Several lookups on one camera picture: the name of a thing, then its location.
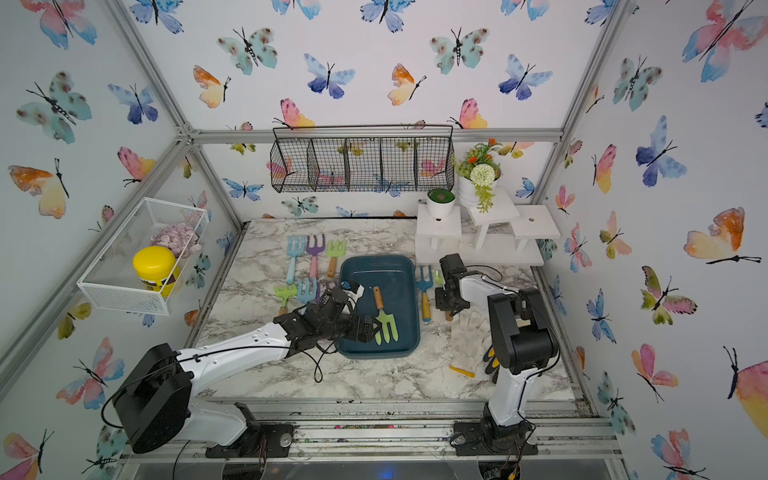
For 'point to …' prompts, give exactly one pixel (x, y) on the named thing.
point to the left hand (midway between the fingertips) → (374, 322)
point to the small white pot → (440, 202)
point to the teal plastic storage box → (398, 278)
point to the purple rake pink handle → (314, 250)
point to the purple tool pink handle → (318, 291)
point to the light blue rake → (307, 296)
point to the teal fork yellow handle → (425, 286)
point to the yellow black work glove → (469, 337)
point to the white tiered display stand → (499, 236)
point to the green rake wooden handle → (441, 282)
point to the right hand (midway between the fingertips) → (451, 299)
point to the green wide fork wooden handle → (334, 252)
